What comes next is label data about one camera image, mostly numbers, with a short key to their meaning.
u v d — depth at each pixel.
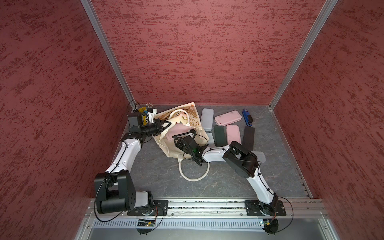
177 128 0.98
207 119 1.10
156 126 0.72
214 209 0.76
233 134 1.01
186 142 0.72
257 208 0.73
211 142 0.97
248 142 0.98
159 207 0.69
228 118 1.11
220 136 1.03
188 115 0.84
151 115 0.76
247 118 1.10
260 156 0.92
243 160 0.57
